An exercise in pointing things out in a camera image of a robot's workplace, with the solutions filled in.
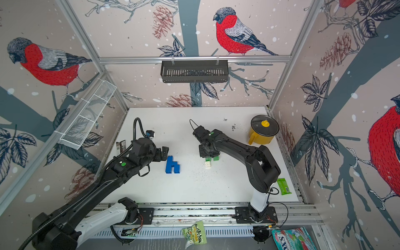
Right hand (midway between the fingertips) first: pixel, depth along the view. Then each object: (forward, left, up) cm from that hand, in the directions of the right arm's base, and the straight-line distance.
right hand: (206, 152), depth 89 cm
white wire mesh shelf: (+1, +69, +15) cm, 71 cm away
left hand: (-3, +22, +11) cm, 25 cm away
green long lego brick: (-1, -6, -6) cm, 8 cm away
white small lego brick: (-5, -1, -6) cm, 8 cm away
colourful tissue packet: (-38, -40, -5) cm, 56 cm away
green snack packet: (-38, +3, -6) cm, 39 cm away
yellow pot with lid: (+15, -35, +4) cm, 39 cm away
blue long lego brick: (-5, +21, -5) cm, 22 cm away
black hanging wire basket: (+51, +10, +21) cm, 56 cm away
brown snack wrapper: (+5, +55, -5) cm, 56 cm away
